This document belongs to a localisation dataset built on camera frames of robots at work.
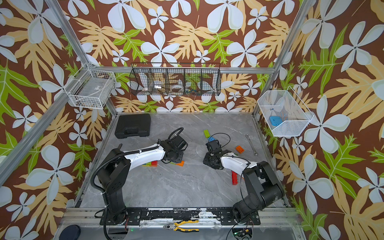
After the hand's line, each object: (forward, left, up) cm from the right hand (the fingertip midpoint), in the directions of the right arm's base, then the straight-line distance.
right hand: (205, 161), depth 93 cm
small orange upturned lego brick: (+9, -24, 0) cm, 25 cm away
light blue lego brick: (+17, -5, -1) cm, 18 cm away
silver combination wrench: (+7, -35, -2) cm, 35 cm away
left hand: (+3, +16, +2) cm, 16 cm away
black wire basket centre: (+44, +19, +31) cm, 56 cm away
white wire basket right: (+16, -45, +25) cm, 54 cm away
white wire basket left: (+29, +67, +34) cm, 80 cm away
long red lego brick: (-11, -17, 0) cm, 20 cm away
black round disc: (-37, +65, +1) cm, 74 cm away
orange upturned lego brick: (-2, +15, -1) cm, 15 cm away
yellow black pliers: (-35, +18, +1) cm, 39 cm away
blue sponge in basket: (+11, -38, +25) cm, 47 cm away
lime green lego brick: (+22, -2, 0) cm, 22 cm away
